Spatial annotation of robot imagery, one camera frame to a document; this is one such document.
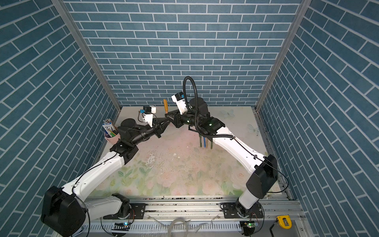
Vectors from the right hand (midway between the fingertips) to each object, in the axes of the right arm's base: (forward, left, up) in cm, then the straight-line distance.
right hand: (168, 115), depth 69 cm
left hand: (-1, -2, -3) cm, 4 cm away
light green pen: (+8, -15, -35) cm, 39 cm away
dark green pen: (+7, -23, -36) cm, 43 cm away
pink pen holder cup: (0, +39, -26) cm, 47 cm away
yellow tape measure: (-33, -58, -34) cm, 75 cm away
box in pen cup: (+4, +40, -19) cm, 45 cm away
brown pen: (+8, -20, -35) cm, 41 cm away
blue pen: (+12, -18, -35) cm, 41 cm away
